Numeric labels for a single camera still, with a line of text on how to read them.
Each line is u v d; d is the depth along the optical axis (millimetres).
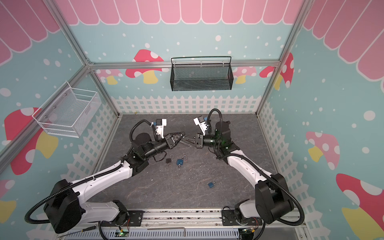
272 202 420
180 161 943
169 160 942
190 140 694
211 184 851
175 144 667
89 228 701
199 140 650
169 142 635
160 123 658
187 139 697
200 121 672
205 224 741
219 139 621
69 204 397
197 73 943
